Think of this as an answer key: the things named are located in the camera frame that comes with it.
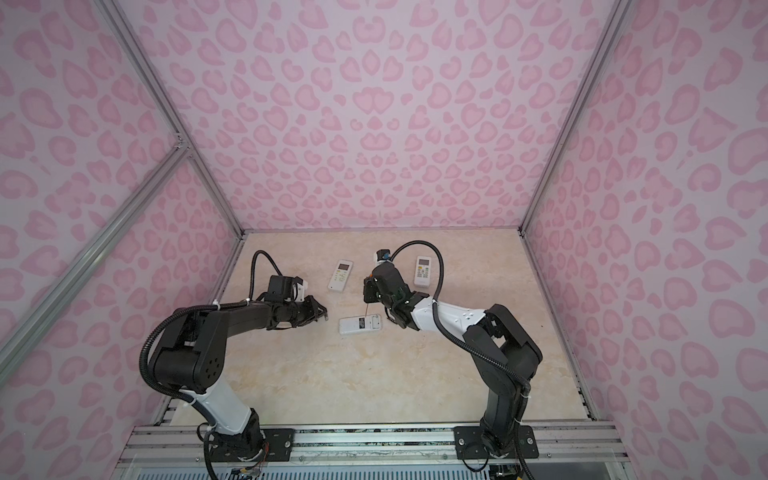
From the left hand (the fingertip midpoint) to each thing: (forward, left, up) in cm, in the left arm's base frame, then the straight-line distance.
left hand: (327, 307), depth 96 cm
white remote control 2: (+12, -32, -1) cm, 34 cm away
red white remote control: (-6, -11, 0) cm, 12 cm away
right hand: (+3, -14, +12) cm, 18 cm away
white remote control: (+13, -3, -1) cm, 14 cm away
